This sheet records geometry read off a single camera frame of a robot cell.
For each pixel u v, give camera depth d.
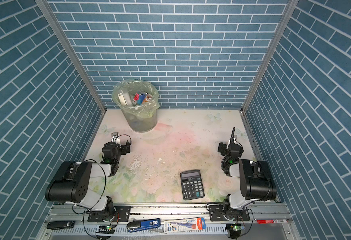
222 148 0.87
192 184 0.82
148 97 0.92
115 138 0.80
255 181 0.45
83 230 0.69
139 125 1.01
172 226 0.69
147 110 0.87
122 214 0.73
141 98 0.97
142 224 0.67
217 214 0.73
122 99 0.91
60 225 0.68
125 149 0.87
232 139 0.73
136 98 0.94
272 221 0.71
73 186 0.44
